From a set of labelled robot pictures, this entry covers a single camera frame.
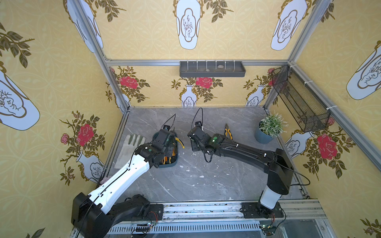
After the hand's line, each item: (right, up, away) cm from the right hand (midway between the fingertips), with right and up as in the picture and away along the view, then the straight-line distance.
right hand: (195, 143), depth 83 cm
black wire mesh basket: (+65, +15, +1) cm, 67 cm away
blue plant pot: (+42, +2, +11) cm, 44 cm away
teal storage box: (-15, -9, +7) cm, 19 cm away
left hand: (-15, 0, -3) cm, 15 cm away
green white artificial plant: (+47, +11, +7) cm, 49 cm away
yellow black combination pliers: (+24, +6, +23) cm, 34 cm away
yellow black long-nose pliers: (-8, +1, -3) cm, 9 cm away
